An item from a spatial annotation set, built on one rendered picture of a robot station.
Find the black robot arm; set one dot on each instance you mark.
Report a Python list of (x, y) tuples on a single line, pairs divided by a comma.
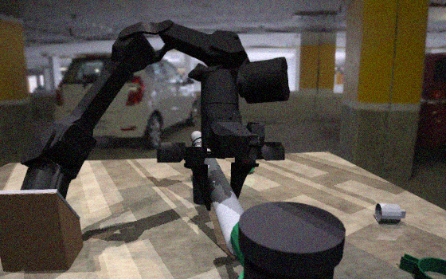
[(69, 141)]

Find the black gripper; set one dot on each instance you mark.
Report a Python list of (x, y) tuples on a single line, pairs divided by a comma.
[(195, 156)]

